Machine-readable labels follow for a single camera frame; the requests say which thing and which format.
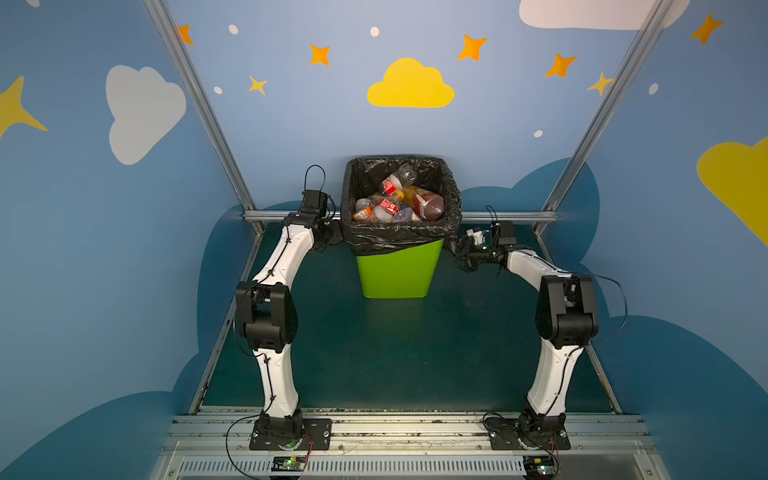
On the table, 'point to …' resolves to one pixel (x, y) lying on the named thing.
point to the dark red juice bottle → (427, 204)
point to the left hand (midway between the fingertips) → (338, 235)
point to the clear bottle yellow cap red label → (395, 183)
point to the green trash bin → (408, 272)
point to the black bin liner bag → (363, 177)
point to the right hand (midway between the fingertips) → (445, 250)
